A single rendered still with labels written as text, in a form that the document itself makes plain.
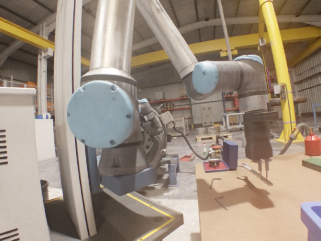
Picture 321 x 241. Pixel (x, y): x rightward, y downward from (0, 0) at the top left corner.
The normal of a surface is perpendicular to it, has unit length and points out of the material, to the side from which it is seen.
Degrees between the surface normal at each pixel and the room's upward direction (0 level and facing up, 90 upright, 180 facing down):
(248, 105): 90
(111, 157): 70
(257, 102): 91
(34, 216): 90
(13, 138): 90
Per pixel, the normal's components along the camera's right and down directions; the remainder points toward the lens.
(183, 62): -0.37, 0.22
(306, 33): -0.26, -0.03
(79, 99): 0.10, 0.03
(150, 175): 0.68, -0.11
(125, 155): 0.29, -0.41
